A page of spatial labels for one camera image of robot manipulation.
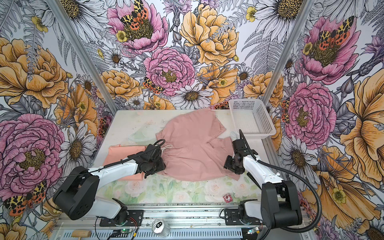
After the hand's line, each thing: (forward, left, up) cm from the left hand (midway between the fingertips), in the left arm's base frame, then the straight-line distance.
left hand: (162, 171), depth 89 cm
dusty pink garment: (+9, -19, +1) cm, 21 cm away
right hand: (-2, -39, +4) cm, 39 cm away
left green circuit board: (-28, +14, -1) cm, 32 cm away
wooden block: (-29, +35, -2) cm, 45 cm away
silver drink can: (-29, -5, +13) cm, 32 cm away
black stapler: (-6, -53, 0) cm, 53 cm away
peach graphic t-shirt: (+12, +30, 0) cm, 33 cm away
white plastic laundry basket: (+42, -64, -1) cm, 77 cm away
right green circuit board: (-30, -46, -1) cm, 55 cm away
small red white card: (-16, -35, +4) cm, 39 cm away
